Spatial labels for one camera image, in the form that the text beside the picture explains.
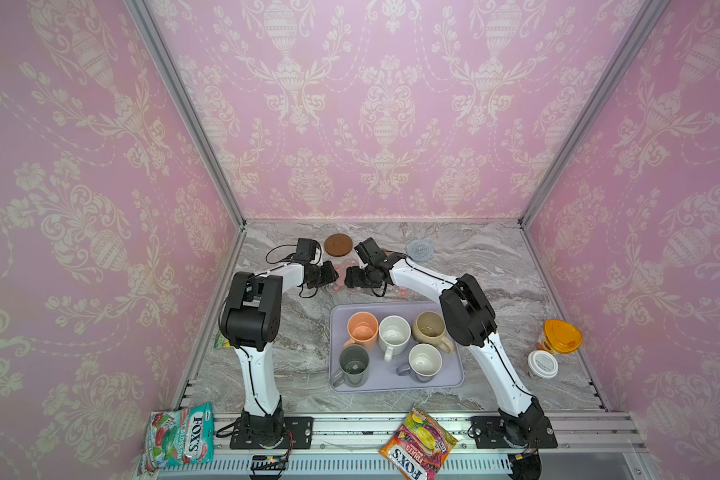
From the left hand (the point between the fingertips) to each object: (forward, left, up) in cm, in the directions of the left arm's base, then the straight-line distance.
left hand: (336, 276), depth 103 cm
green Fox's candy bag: (-48, +34, 0) cm, 59 cm away
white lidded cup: (-31, -57, +5) cm, 65 cm away
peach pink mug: (-20, -9, +1) cm, 22 cm away
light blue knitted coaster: (+13, -30, -1) cm, 33 cm away
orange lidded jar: (-25, -62, +9) cm, 68 cm away
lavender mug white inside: (-29, -27, 0) cm, 40 cm away
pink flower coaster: (-3, -1, -2) cm, 4 cm away
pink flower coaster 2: (-20, -19, +23) cm, 36 cm away
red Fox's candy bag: (-49, -24, +1) cm, 55 cm away
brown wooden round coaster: (+15, 0, 0) cm, 15 cm away
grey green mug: (-31, -7, 0) cm, 31 cm away
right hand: (-2, -6, +1) cm, 6 cm away
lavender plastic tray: (-32, -15, -1) cm, 36 cm away
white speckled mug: (-21, -19, +1) cm, 28 cm away
